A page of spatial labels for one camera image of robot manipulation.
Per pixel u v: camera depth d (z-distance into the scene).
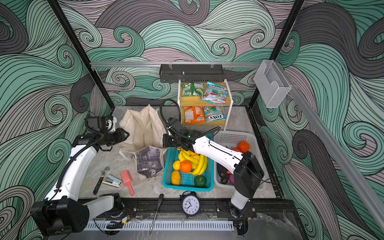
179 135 0.57
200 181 0.78
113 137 0.66
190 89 0.78
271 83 0.79
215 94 0.76
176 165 0.83
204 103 0.77
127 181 0.81
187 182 0.83
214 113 0.92
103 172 0.86
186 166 0.81
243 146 0.90
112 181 0.80
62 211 0.37
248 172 0.42
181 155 0.86
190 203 0.73
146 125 0.93
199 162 0.82
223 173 0.79
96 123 0.58
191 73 0.95
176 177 0.79
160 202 0.74
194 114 0.92
